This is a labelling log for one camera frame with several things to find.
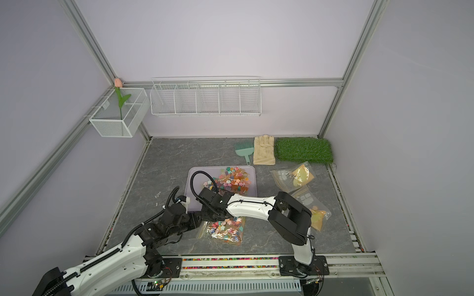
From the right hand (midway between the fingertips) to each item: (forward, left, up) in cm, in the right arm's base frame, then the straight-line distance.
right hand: (203, 217), depth 83 cm
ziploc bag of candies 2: (-5, -13, -2) cm, 14 cm away
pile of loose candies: (+20, -13, -2) cm, 24 cm away
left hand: (-1, 0, +1) cm, 1 cm away
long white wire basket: (+63, -14, +21) cm, 68 cm away
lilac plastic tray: (+8, -1, +20) cm, 22 cm away
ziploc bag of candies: (+21, -46, 0) cm, 51 cm away
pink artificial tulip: (+49, +42, +29) cm, 70 cm away
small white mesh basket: (+39, +41, +26) cm, 62 cm away
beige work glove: (+44, -31, -6) cm, 54 cm away
